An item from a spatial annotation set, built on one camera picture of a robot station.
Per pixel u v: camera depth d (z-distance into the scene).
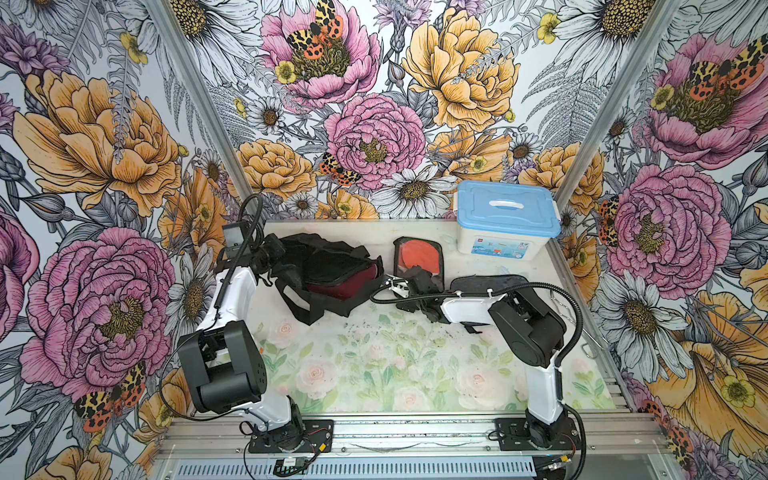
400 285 0.85
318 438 0.73
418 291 0.78
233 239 0.66
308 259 0.85
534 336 0.52
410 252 1.10
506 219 1.00
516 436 0.73
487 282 1.01
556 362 0.55
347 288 0.84
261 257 0.76
